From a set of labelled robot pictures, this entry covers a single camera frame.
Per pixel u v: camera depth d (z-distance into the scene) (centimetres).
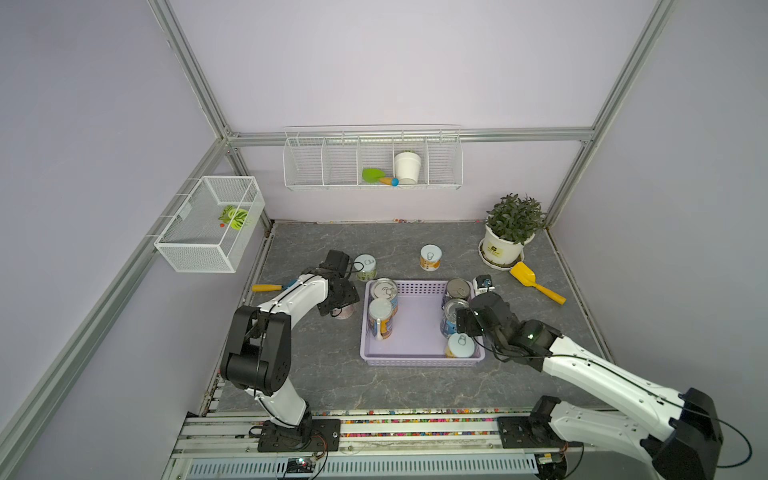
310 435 72
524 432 74
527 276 103
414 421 77
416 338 88
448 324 83
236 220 81
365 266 101
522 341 54
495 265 105
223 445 74
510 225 95
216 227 82
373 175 99
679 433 39
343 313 96
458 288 88
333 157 100
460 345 83
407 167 92
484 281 69
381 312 81
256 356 47
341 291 72
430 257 102
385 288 89
